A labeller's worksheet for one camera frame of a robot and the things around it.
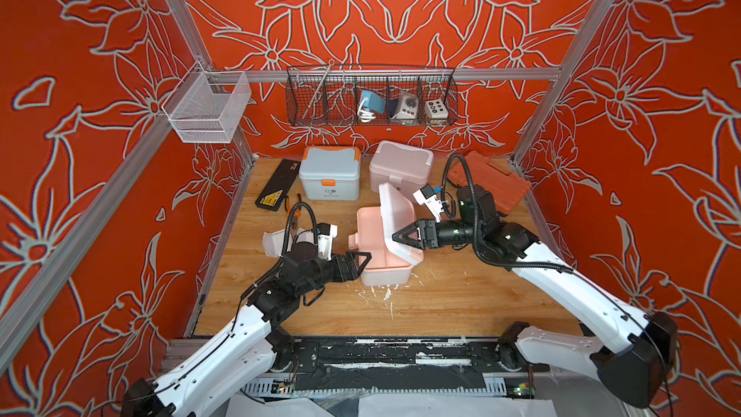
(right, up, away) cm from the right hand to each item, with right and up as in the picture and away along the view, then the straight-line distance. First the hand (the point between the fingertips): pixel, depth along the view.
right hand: (396, 241), depth 64 cm
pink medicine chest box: (+8, +18, +33) cm, 39 cm away
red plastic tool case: (+46, +13, +41) cm, 63 cm away
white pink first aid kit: (0, -9, +15) cm, 18 cm away
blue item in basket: (-5, +39, +25) cm, 47 cm away
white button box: (+17, +38, +30) cm, 52 cm away
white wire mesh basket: (-60, +39, +28) cm, 77 cm away
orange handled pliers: (-33, +1, +40) cm, 51 cm away
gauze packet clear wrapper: (-38, -6, +30) cm, 49 cm away
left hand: (-8, -6, +9) cm, 14 cm away
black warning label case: (-41, +11, +43) cm, 61 cm away
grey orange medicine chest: (-19, +17, +32) cm, 41 cm away
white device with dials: (+6, +38, +27) cm, 47 cm away
